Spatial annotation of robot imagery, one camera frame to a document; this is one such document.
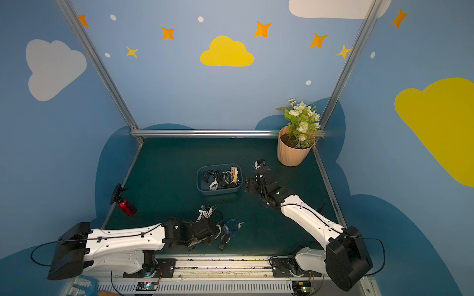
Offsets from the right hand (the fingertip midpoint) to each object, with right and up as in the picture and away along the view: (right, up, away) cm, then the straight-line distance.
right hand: (255, 178), depth 85 cm
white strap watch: (-21, -5, +10) cm, 24 cm away
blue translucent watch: (-11, -22, -1) cm, 25 cm away
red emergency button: (-60, -11, -4) cm, 61 cm away
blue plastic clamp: (-66, -42, -15) cm, 79 cm away
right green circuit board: (+17, -42, -14) cm, 47 cm away
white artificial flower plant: (+24, +27, +4) cm, 36 cm away
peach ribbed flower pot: (+20, +10, +16) cm, 28 cm away
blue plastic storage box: (-27, -6, +13) cm, 31 cm away
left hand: (-17, -23, -8) cm, 30 cm away
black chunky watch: (-26, 0, +13) cm, 29 cm away
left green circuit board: (-44, -41, -14) cm, 62 cm away
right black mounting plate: (+9, -36, -10) cm, 39 cm away
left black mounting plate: (-39, -36, -10) cm, 54 cm away
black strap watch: (-14, -27, -4) cm, 31 cm away
